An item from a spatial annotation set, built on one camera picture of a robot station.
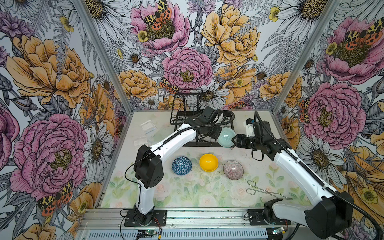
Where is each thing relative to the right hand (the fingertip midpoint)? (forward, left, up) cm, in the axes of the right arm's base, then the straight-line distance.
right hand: (237, 144), depth 81 cm
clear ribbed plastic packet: (+16, +60, -17) cm, 64 cm away
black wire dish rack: (+47, +26, -17) cm, 56 cm away
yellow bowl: (-2, +15, -15) cm, 21 cm away
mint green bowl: (+7, +5, -3) cm, 9 cm away
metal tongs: (-18, -9, -19) cm, 28 cm away
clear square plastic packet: (+28, +57, -18) cm, 65 cm away
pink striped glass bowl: (-6, 0, -17) cm, 18 cm away
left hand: (+6, +11, +1) cm, 12 cm away
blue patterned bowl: (-3, +31, -17) cm, 36 cm away
